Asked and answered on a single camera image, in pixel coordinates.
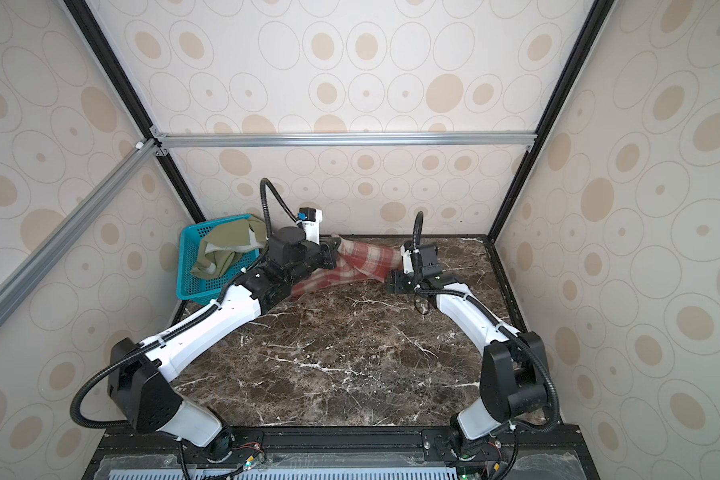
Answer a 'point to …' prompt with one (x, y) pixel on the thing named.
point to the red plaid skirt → (355, 259)
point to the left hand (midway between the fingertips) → (349, 236)
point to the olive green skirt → (219, 249)
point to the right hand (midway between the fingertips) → (398, 277)
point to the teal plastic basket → (198, 290)
